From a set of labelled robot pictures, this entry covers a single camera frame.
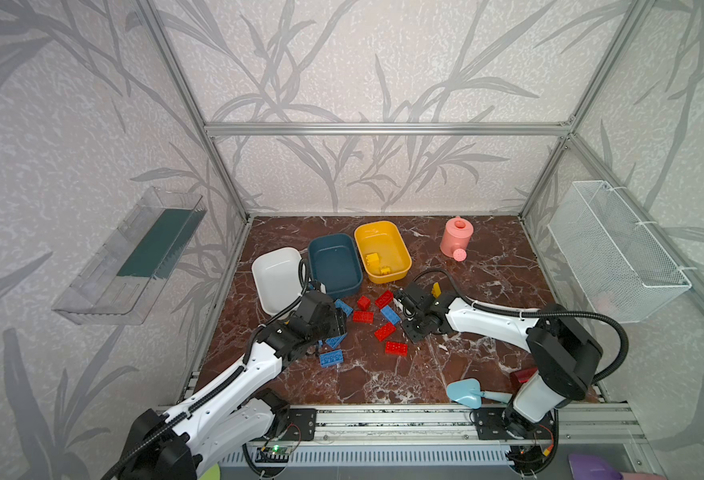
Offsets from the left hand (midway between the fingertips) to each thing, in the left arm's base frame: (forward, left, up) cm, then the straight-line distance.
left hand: (343, 310), depth 82 cm
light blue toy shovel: (-18, -33, -8) cm, 39 cm away
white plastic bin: (+16, +24, -10) cm, 30 cm away
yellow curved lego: (+11, -29, -7) cm, 31 cm away
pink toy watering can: (+28, -37, -2) cm, 46 cm away
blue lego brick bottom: (-10, +4, -11) cm, 15 cm away
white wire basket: (-1, -62, +24) cm, 66 cm away
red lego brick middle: (-2, -12, -10) cm, 16 cm away
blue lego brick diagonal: (-5, +2, -10) cm, 11 cm away
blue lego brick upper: (+7, +3, -11) cm, 14 cm away
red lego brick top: (+9, -12, -10) cm, 18 cm away
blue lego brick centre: (+3, -14, -9) cm, 17 cm away
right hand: (+1, -20, -9) cm, 22 cm away
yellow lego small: (+20, -13, -10) cm, 25 cm away
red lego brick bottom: (-7, -15, -9) cm, 19 cm away
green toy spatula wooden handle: (-36, +29, -11) cm, 47 cm away
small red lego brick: (+7, -6, -8) cm, 12 cm away
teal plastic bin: (+24, +6, -12) cm, 28 cm away
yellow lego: (+23, -8, -9) cm, 26 cm away
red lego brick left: (+2, -6, -10) cm, 12 cm away
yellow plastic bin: (+35, -13, -11) cm, 39 cm away
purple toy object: (-34, -58, -8) cm, 68 cm away
